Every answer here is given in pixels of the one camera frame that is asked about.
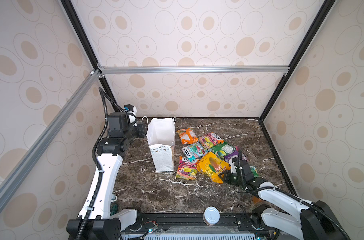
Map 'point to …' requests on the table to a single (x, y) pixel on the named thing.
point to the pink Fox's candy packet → (210, 139)
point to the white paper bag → (161, 139)
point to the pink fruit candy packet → (187, 169)
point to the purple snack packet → (235, 154)
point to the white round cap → (211, 216)
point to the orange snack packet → (187, 136)
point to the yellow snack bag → (212, 165)
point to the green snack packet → (221, 150)
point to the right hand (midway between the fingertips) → (220, 175)
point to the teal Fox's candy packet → (194, 150)
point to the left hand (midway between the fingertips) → (147, 121)
